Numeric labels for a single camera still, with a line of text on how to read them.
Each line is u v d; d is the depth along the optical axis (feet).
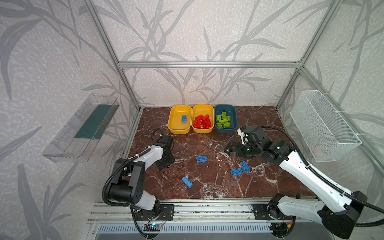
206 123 3.51
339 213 1.28
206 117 3.67
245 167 2.87
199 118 3.67
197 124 3.51
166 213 2.39
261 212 2.41
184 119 3.67
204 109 3.82
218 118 3.66
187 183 2.70
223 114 3.77
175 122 3.60
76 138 2.15
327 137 2.03
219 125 3.53
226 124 3.55
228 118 3.67
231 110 3.75
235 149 2.10
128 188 1.44
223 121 3.57
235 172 2.80
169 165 2.80
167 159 2.58
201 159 2.99
